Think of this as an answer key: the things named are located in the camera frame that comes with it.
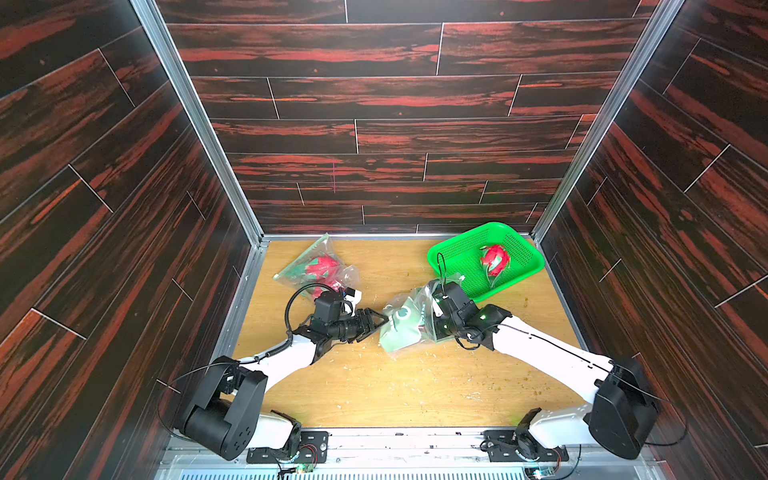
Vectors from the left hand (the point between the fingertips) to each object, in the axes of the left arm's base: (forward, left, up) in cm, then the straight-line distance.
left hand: (386, 324), depth 83 cm
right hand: (+3, -14, 0) cm, 14 cm away
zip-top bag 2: (+22, +33, -5) cm, 40 cm away
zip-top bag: (-2, -6, +5) cm, 8 cm away
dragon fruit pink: (+27, -38, -3) cm, 46 cm away
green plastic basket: (+35, -28, -9) cm, 46 cm away
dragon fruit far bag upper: (+23, +23, -3) cm, 33 cm away
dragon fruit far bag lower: (+16, +20, -1) cm, 26 cm away
